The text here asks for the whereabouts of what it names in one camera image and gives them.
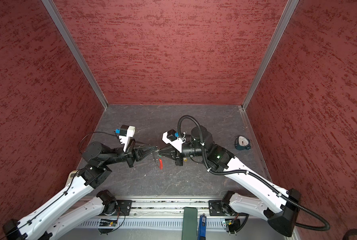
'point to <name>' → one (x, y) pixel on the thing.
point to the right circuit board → (234, 225)
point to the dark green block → (190, 224)
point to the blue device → (202, 227)
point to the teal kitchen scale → (242, 143)
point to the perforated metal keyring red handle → (160, 164)
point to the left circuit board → (104, 222)
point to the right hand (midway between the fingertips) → (159, 154)
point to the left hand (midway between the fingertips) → (155, 151)
